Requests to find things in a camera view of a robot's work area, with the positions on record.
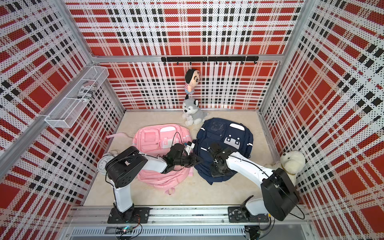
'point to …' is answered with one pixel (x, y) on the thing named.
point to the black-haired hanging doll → (192, 77)
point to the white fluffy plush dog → (292, 162)
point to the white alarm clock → (102, 162)
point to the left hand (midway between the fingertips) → (205, 159)
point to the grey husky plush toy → (192, 113)
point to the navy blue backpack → (230, 132)
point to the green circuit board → (126, 230)
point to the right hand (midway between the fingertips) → (220, 173)
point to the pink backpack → (155, 140)
